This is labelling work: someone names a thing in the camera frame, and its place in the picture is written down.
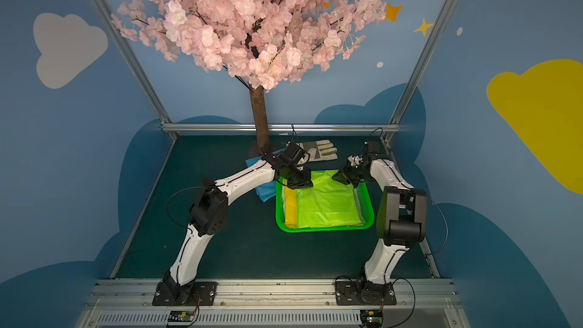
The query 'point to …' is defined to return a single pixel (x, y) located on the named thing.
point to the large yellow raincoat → (290, 207)
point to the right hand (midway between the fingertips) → (336, 174)
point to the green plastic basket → (364, 203)
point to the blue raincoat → (265, 193)
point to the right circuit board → (371, 318)
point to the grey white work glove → (320, 149)
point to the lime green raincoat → (329, 203)
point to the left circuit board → (181, 316)
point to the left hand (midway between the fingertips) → (315, 181)
